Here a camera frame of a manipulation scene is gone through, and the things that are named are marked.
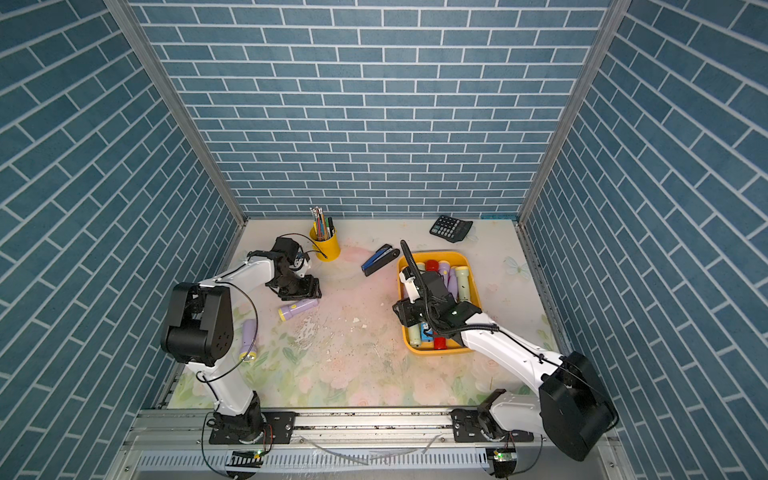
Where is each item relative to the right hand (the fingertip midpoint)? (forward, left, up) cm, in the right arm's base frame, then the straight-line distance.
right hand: (401, 306), depth 83 cm
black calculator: (+40, -16, -9) cm, 45 cm away
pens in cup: (+28, +29, +1) cm, 41 cm away
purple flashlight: (-1, +35, -6) cm, 36 cm away
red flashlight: (+19, -9, -5) cm, 21 cm away
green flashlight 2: (-4, -4, -9) cm, 11 cm away
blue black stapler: (+24, +9, -9) cm, 27 cm away
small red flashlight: (-6, -12, -10) cm, 16 cm away
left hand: (+6, +28, -8) cm, 29 cm away
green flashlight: (+13, -19, -6) cm, 24 cm away
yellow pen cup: (+22, +28, -5) cm, 36 cm away
